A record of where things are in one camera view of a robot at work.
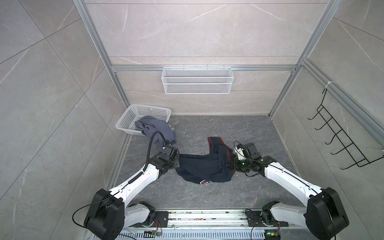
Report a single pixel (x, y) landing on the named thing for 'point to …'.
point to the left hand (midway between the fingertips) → (175, 157)
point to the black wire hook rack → (359, 159)
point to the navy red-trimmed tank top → (205, 168)
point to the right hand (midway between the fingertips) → (229, 164)
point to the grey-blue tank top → (148, 125)
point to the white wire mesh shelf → (197, 80)
